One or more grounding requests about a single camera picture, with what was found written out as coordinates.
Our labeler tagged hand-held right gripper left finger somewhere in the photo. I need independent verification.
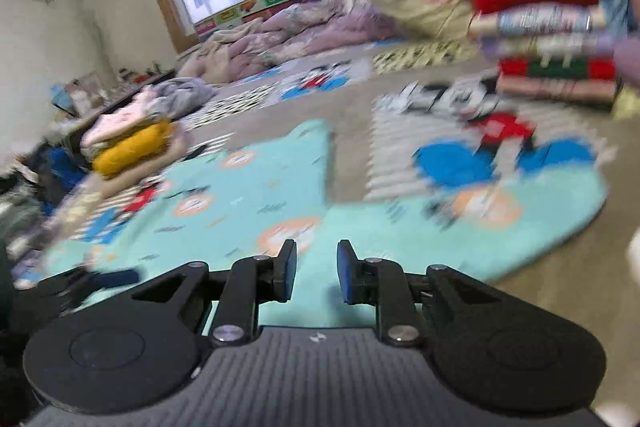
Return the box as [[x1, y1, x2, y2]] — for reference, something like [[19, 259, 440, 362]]
[[131, 238, 298, 349]]

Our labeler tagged lilac cloth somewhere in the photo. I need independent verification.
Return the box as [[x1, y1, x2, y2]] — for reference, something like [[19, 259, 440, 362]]
[[612, 0, 640, 80]]

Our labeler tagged pile of folded clothes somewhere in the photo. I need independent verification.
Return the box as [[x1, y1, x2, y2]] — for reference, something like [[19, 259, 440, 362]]
[[0, 142, 87, 269]]

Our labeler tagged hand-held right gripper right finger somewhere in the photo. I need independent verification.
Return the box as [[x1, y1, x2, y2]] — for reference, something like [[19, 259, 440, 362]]
[[336, 238, 505, 349]]

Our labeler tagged cartoon mouse printed blanket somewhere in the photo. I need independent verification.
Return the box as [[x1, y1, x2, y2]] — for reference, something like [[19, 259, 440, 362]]
[[15, 42, 640, 410]]

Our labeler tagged teal printed garment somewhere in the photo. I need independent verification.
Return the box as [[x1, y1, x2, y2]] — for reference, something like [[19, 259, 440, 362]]
[[42, 119, 609, 329]]

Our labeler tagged beige folded garment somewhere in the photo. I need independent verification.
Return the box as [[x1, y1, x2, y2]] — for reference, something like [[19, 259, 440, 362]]
[[100, 132, 192, 194]]

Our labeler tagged white sequined folded garment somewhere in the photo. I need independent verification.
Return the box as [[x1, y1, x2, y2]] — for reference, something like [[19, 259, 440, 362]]
[[470, 4, 609, 38]]

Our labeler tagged grey crumpled cloth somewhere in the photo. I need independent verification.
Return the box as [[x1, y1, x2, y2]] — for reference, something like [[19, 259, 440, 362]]
[[147, 77, 219, 114]]

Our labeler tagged dark wooden desk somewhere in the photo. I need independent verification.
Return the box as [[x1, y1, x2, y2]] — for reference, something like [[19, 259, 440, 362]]
[[50, 67, 179, 118]]

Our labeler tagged pale pink folded garment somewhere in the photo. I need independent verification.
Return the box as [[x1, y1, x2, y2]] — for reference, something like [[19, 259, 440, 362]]
[[495, 77, 619, 110]]

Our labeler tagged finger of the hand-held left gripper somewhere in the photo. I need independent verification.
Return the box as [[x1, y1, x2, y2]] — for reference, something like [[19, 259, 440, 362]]
[[70, 268, 142, 304]]

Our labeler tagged yellow folded garment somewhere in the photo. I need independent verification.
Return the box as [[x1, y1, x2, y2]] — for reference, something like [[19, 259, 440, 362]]
[[92, 121, 177, 178]]

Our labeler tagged purple floral quilt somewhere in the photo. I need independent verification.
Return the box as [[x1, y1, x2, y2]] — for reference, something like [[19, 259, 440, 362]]
[[220, 0, 401, 72]]

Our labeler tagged beige fleece blanket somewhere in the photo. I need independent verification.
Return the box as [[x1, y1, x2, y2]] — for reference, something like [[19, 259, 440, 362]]
[[177, 19, 271, 82]]

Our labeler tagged red and green folded garment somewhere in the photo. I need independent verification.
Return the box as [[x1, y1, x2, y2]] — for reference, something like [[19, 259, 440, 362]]
[[500, 57, 619, 82]]

